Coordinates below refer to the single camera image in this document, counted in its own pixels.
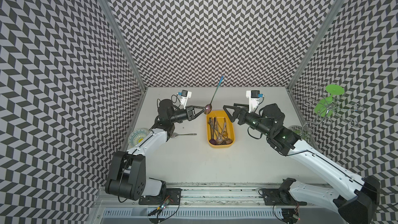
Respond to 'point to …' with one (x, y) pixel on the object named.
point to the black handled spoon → (211, 124)
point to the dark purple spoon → (213, 141)
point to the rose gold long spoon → (227, 141)
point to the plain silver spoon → (223, 132)
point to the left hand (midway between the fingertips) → (205, 110)
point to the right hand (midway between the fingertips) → (228, 109)
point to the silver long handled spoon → (219, 140)
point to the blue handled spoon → (208, 108)
